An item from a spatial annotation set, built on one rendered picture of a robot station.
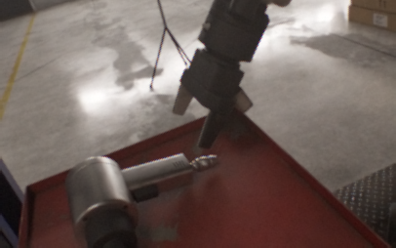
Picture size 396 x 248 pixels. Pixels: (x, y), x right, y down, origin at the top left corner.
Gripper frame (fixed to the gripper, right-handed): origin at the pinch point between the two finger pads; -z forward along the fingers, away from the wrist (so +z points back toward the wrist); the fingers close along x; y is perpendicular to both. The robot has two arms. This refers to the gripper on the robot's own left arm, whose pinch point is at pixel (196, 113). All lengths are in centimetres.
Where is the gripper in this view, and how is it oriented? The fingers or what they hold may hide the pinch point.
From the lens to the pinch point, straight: 57.6
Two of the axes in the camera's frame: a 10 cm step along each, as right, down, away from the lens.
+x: 4.0, 4.6, -7.9
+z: 3.8, -8.7, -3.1
